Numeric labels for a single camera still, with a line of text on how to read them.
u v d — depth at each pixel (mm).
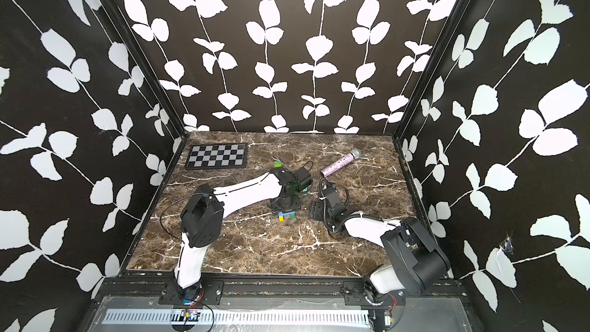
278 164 1093
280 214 811
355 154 1078
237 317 701
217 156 1076
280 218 882
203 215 503
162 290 730
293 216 897
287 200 738
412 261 435
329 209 700
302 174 734
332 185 818
